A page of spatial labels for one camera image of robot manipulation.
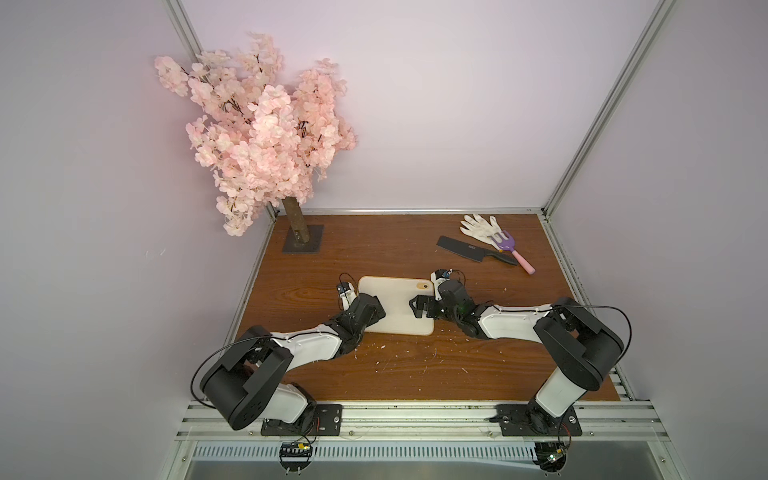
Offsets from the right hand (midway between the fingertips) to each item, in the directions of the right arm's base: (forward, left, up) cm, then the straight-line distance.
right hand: (422, 296), depth 92 cm
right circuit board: (-39, -30, -6) cm, 50 cm away
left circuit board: (-41, +32, -6) cm, 53 cm away
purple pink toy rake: (+24, -33, -3) cm, 41 cm away
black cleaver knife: (+20, -21, -4) cm, 29 cm away
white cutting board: (+3, +9, -5) cm, 11 cm away
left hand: (-3, +15, -2) cm, 15 cm away
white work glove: (+32, -25, -4) cm, 40 cm away
